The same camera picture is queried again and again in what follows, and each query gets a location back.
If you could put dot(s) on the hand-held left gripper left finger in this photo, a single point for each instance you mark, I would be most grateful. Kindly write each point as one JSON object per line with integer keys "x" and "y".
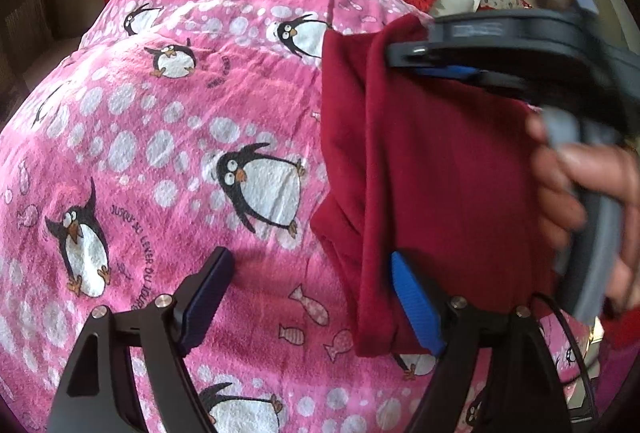
{"x": 207, "y": 298}

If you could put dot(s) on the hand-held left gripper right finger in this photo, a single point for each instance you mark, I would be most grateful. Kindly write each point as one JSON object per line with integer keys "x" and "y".
{"x": 417, "y": 303}

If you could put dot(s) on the dark red sweater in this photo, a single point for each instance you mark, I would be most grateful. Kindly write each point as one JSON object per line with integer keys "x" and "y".
{"x": 450, "y": 163}

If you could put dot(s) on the dark wooden furniture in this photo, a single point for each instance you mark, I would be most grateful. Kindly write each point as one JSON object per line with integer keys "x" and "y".
{"x": 45, "y": 13}

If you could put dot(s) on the person's right hand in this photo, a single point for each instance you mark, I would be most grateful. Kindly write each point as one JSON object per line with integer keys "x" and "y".
{"x": 595, "y": 170}

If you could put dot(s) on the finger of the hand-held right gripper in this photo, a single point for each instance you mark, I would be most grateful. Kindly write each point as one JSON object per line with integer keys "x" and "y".
{"x": 450, "y": 71}
{"x": 500, "y": 48}

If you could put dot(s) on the pink penguin print blanket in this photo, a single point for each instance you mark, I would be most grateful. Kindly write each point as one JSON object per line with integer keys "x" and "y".
{"x": 150, "y": 138}

